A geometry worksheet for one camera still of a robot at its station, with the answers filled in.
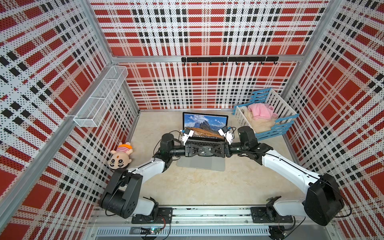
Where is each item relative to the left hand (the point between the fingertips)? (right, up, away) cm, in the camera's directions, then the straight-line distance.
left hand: (204, 150), depth 76 cm
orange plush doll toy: (-50, -7, +10) cm, 51 cm away
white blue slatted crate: (+56, +20, +23) cm, 63 cm away
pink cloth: (+41, +22, +25) cm, 53 cm away
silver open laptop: (+1, +11, +22) cm, 25 cm away
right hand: (+6, 0, -1) cm, 6 cm away
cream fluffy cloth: (+39, +12, +25) cm, 48 cm away
